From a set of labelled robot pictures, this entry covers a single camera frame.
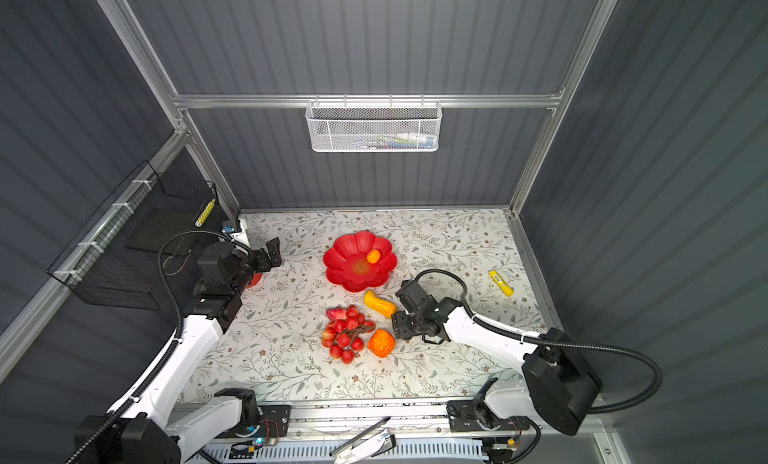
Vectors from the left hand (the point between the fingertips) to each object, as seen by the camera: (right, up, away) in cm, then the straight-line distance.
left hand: (259, 241), depth 78 cm
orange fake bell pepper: (+32, -28, +2) cm, 43 cm away
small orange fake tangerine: (+29, -5, +23) cm, 38 cm away
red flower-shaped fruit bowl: (+20, -8, +26) cm, 33 cm away
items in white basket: (+38, +32, +15) cm, 51 cm away
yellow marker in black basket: (-17, +8, +3) cm, 19 cm away
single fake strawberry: (+19, -22, +8) cm, 30 cm away
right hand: (+39, -25, +7) cm, 47 cm away
